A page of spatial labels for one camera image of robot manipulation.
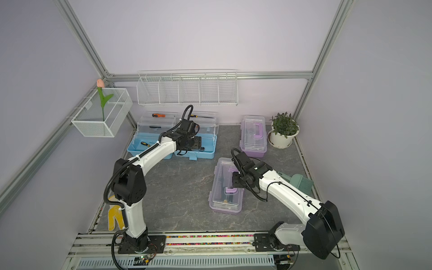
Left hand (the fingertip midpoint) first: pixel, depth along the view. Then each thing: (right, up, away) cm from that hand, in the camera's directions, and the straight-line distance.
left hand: (196, 143), depth 92 cm
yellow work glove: (-39, -34, -10) cm, 53 cm away
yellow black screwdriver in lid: (-2, +17, +16) cm, 24 cm away
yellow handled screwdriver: (-36, -1, +16) cm, 39 cm away
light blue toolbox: (-37, +6, +16) cm, 40 cm away
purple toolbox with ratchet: (+15, -26, -12) cm, 33 cm away
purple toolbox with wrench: (+33, +2, +7) cm, 34 cm away
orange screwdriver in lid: (-28, +18, +19) cm, 39 cm away
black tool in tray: (-31, +10, +19) cm, 38 cm away
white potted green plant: (+51, +9, +5) cm, 52 cm away
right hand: (+22, -18, -11) cm, 31 cm away
